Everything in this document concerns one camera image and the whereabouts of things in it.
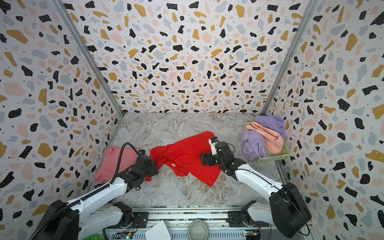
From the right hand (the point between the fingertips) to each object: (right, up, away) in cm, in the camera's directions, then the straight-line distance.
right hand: (204, 152), depth 84 cm
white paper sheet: (-21, -33, -17) cm, 43 cm away
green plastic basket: (+52, -2, +11) cm, 53 cm away
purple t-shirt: (+30, +3, +6) cm, 31 cm away
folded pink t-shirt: (-58, -11, +5) cm, 59 cm away
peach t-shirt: (+44, +4, +9) cm, 45 cm away
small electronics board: (-38, -37, -14) cm, 55 cm away
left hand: (-30, -7, +2) cm, 31 cm away
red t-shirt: (-15, -6, +15) cm, 22 cm away
